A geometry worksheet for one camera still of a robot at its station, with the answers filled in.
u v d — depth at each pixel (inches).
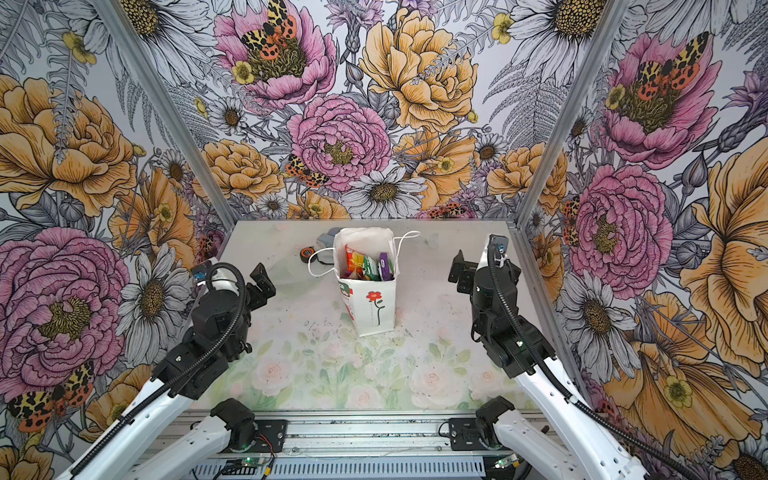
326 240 43.8
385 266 34.5
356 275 33.5
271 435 29.3
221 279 23.1
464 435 28.9
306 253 42.6
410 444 29.3
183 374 19.0
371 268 32.7
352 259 34.5
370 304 31.3
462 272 24.4
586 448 15.6
